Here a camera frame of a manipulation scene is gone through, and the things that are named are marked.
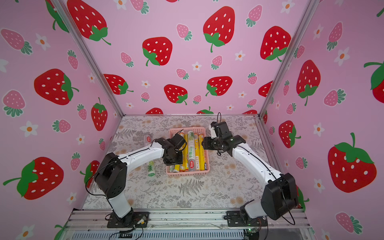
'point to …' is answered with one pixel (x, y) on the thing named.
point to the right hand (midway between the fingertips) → (211, 140)
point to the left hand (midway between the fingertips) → (181, 162)
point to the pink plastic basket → (201, 130)
